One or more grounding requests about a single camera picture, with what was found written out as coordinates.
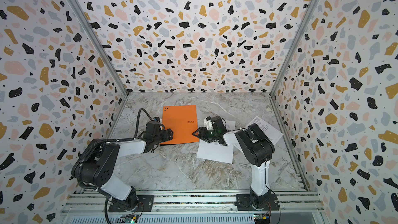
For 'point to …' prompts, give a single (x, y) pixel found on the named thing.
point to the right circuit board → (261, 218)
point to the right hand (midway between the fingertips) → (192, 133)
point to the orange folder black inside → (182, 120)
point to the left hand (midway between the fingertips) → (168, 130)
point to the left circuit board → (129, 219)
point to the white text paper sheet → (215, 151)
